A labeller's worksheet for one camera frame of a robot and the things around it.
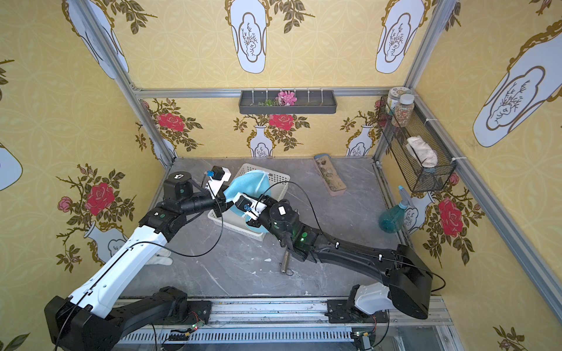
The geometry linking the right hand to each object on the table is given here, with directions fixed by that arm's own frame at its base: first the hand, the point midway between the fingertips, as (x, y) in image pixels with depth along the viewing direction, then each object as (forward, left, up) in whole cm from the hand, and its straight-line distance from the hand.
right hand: (253, 187), depth 70 cm
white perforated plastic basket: (+24, -6, -28) cm, 38 cm away
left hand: (+1, +6, -2) cm, 7 cm away
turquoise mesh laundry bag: (0, 0, +2) cm, 2 cm away
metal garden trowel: (-13, -11, -29) cm, 33 cm away
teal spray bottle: (+8, -58, -33) cm, 67 cm away
